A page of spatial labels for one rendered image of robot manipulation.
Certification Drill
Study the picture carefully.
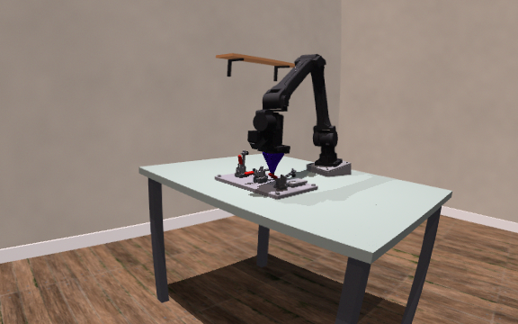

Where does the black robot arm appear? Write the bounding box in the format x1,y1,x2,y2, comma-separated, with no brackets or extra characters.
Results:
247,54,343,167

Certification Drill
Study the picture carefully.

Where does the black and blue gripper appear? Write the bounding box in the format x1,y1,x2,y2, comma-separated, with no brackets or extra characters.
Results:
258,130,290,173

